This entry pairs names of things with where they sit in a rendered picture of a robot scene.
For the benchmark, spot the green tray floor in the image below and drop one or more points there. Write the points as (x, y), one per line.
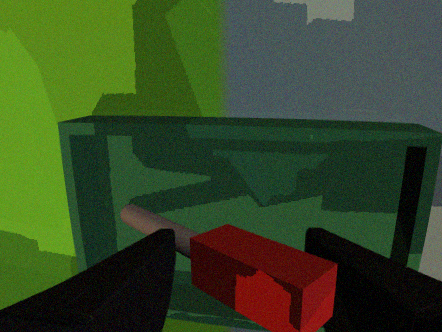
(273, 189)

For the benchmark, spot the red-headed stop pin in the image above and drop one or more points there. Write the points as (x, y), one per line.
(277, 286)

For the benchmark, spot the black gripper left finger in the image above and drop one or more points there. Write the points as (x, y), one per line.
(127, 292)

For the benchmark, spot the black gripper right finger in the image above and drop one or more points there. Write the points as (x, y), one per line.
(373, 293)

